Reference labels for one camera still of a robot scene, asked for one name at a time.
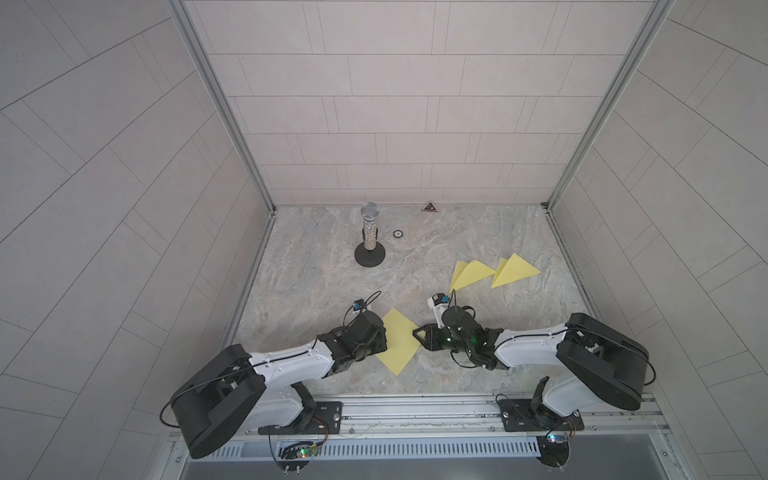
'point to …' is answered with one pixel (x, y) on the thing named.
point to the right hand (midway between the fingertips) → (415, 337)
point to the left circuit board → (297, 456)
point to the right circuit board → (554, 450)
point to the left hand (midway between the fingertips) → (390, 337)
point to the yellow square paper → (468, 273)
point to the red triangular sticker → (430, 207)
